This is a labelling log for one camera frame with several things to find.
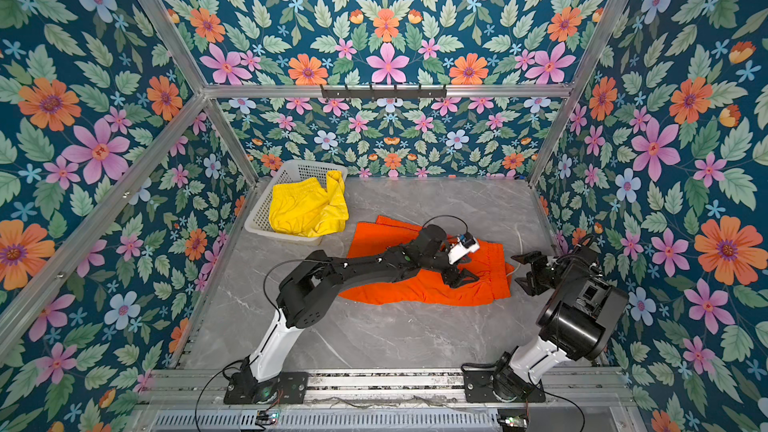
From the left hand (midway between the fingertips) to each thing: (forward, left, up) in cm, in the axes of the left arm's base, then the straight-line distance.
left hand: (478, 262), depth 82 cm
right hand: (+3, -15, -8) cm, 17 cm away
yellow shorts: (+30, +55, -8) cm, 63 cm away
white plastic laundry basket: (+48, +61, -7) cm, 78 cm away
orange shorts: (-2, +14, -11) cm, 18 cm away
